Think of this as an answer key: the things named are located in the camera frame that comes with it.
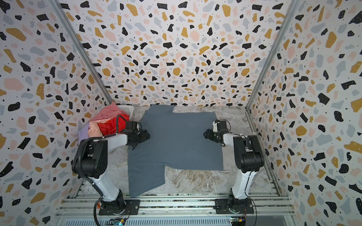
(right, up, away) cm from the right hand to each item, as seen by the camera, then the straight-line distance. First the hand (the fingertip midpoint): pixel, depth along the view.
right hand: (206, 131), depth 101 cm
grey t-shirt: (-21, -5, -7) cm, 23 cm away
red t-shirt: (-64, +3, -10) cm, 65 cm away
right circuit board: (+13, -43, -29) cm, 54 cm away
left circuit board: (-48, -42, -31) cm, 71 cm away
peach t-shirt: (-68, +2, -18) cm, 71 cm away
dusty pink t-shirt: (-71, +14, +3) cm, 73 cm away
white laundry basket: (-60, +16, +9) cm, 62 cm away
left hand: (-43, -2, -2) cm, 43 cm away
